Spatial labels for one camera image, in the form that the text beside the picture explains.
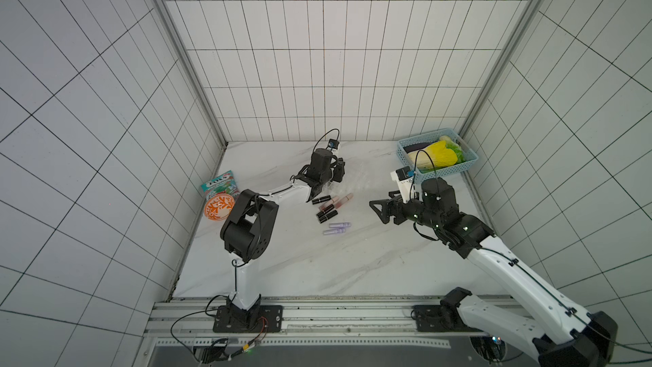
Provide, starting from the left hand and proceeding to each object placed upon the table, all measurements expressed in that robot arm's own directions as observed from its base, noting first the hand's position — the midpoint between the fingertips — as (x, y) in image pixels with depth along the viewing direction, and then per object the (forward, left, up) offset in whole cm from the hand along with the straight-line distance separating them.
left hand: (338, 166), depth 96 cm
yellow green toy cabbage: (+9, -42, -5) cm, 43 cm away
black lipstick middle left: (-13, +4, -10) cm, 17 cm away
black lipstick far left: (-9, +7, -10) cm, 15 cm away
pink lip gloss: (-8, -2, -11) cm, 14 cm away
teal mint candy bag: (-2, +47, -10) cm, 48 cm away
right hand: (-22, -9, +12) cm, 27 cm away
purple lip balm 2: (-22, +2, -10) cm, 25 cm away
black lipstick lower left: (-16, +4, -11) cm, 20 cm away
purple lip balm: (-20, 0, -10) cm, 22 cm away
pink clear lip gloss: (-11, +4, -10) cm, 15 cm away
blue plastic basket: (+12, -57, -5) cm, 58 cm away
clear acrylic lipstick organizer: (0, -8, -9) cm, 12 cm away
